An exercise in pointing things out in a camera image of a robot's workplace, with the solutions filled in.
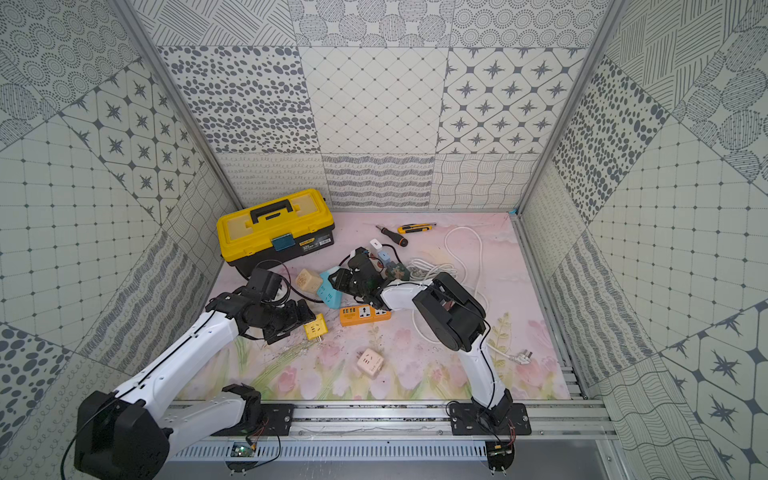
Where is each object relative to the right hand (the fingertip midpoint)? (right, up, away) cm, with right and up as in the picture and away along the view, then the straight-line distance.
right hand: (335, 282), depth 95 cm
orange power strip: (+9, -9, -5) cm, 14 cm away
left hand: (-6, -8, -14) cm, 17 cm away
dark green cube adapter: (+20, +4, -2) cm, 21 cm away
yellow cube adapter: (-3, -12, -11) cm, 17 cm away
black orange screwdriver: (+22, +13, +13) cm, 29 cm away
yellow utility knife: (+28, +18, +20) cm, 39 cm away
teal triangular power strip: (-2, -3, -3) cm, 4 cm away
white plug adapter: (+13, +12, +5) cm, 18 cm away
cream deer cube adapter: (+13, -19, -17) cm, 28 cm away
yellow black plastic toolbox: (-19, +17, -2) cm, 25 cm away
